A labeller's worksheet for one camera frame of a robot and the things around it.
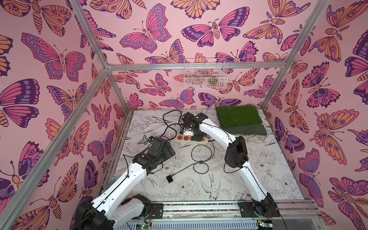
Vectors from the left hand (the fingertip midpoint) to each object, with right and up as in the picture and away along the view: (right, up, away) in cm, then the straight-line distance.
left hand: (169, 151), depth 82 cm
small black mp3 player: (-1, -17, +2) cm, 17 cm away
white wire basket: (+22, +49, +13) cm, 55 cm away
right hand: (+19, +9, +15) cm, 25 cm away
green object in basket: (+27, +44, +13) cm, 53 cm away
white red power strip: (+11, +5, +16) cm, 20 cm away
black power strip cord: (0, +13, +28) cm, 31 cm away
